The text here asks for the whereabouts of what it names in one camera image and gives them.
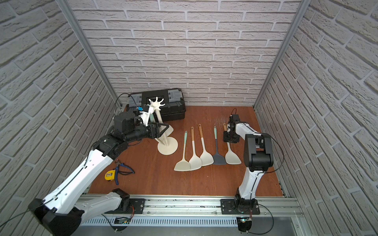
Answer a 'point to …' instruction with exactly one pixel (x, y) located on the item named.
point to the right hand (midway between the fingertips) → (229, 139)
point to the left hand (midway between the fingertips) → (167, 123)
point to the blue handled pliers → (122, 169)
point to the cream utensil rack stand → (167, 145)
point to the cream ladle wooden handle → (231, 158)
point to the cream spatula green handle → (183, 165)
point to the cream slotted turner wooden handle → (206, 159)
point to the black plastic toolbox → (174, 108)
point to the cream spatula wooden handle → (195, 162)
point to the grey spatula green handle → (217, 159)
